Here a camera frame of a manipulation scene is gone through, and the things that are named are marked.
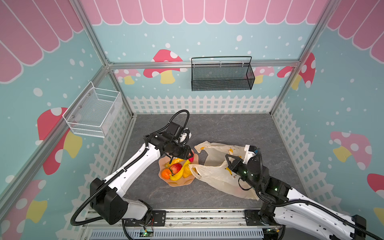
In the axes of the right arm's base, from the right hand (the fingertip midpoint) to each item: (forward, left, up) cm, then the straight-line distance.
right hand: (224, 155), depth 71 cm
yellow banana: (0, +23, -21) cm, 31 cm away
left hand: (+2, +17, -5) cm, 18 cm away
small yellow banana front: (+7, +27, -20) cm, 34 cm away
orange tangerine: (-2, +30, -15) cm, 34 cm away
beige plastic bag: (-6, +5, -1) cm, 8 cm away
